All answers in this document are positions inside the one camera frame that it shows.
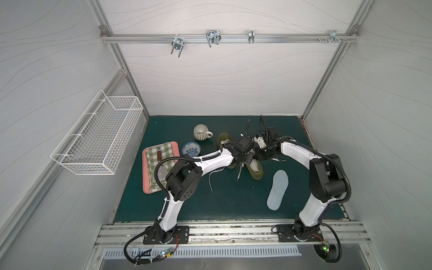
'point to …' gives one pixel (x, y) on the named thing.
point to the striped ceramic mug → (201, 132)
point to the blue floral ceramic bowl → (191, 148)
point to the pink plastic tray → (151, 156)
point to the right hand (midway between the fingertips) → (255, 155)
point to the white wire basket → (95, 144)
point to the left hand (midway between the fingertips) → (249, 156)
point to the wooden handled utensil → (159, 154)
